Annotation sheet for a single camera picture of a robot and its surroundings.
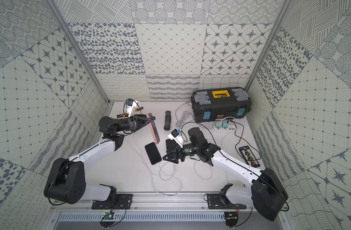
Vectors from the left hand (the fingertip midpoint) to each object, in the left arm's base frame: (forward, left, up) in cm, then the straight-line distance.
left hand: (149, 117), depth 67 cm
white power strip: (+16, -50, -32) cm, 62 cm away
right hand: (-12, -8, -16) cm, 22 cm away
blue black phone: (-3, +3, -34) cm, 34 cm away
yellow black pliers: (+29, +30, -32) cm, 53 cm away
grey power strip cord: (+29, -19, -34) cm, 48 cm away
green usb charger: (+17, -41, -28) cm, 52 cm away
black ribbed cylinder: (+23, -4, -32) cm, 39 cm away
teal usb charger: (+17, -45, -28) cm, 56 cm away
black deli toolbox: (+26, -38, -17) cm, 49 cm away
